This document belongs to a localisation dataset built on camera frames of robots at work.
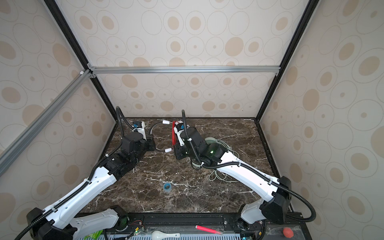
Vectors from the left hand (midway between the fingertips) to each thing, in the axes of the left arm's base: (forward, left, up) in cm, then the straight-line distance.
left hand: (157, 134), depth 73 cm
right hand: (-6, -9, -1) cm, 11 cm away
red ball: (-38, -61, -25) cm, 76 cm away
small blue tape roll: (-16, -2, -29) cm, 33 cm away
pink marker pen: (-36, -23, -28) cm, 51 cm away
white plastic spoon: (-39, -1, -27) cm, 47 cm away
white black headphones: (+4, -3, +5) cm, 7 cm away
